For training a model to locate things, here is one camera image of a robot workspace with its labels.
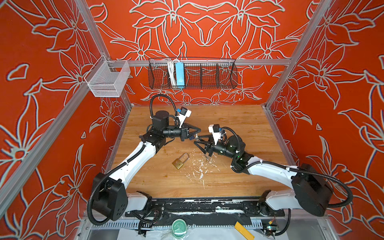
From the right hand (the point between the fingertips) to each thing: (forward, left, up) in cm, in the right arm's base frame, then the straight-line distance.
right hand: (194, 141), depth 71 cm
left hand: (+3, -2, +5) cm, 6 cm away
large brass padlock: (-1, +10, -23) cm, 25 cm away
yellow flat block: (-36, -24, -25) cm, 49 cm away
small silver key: (+1, -1, +1) cm, 2 cm away
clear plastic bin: (+43, +54, +8) cm, 70 cm away
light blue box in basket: (+41, +7, +10) cm, 43 cm away
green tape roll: (-33, +8, -23) cm, 41 cm away
